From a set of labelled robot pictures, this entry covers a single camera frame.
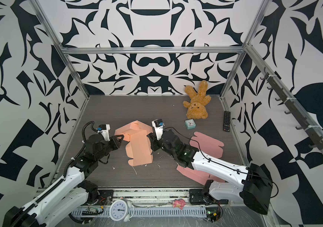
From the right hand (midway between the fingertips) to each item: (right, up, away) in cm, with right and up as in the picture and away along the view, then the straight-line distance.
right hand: (148, 134), depth 73 cm
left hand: (-14, -1, +6) cm, 16 cm away
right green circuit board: (+32, -39, -2) cm, 51 cm away
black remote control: (+53, +4, +30) cm, 61 cm away
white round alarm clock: (-13, -36, -4) cm, 38 cm away
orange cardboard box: (-6, -9, +6) cm, 13 cm away
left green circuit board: (-27, -38, -2) cm, 47 cm away
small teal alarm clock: (+27, +2, +29) cm, 39 cm away
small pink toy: (+15, -33, -3) cm, 37 cm away
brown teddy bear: (+31, +14, +29) cm, 45 cm away
